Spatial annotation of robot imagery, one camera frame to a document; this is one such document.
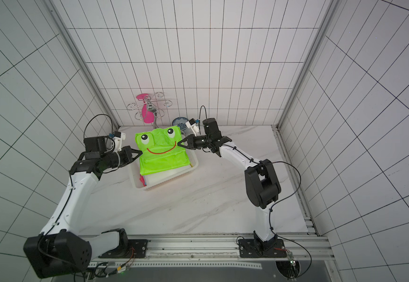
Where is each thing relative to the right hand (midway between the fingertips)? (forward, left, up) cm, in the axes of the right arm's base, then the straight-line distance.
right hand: (173, 146), depth 82 cm
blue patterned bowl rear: (+35, +5, -18) cm, 40 cm away
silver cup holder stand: (+21, +15, +5) cm, 27 cm away
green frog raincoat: (-4, +6, 0) cm, 7 cm away
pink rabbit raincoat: (-10, +18, -17) cm, 26 cm away
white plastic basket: (-10, +21, -17) cm, 28 cm away
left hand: (-7, +14, +1) cm, 15 cm away
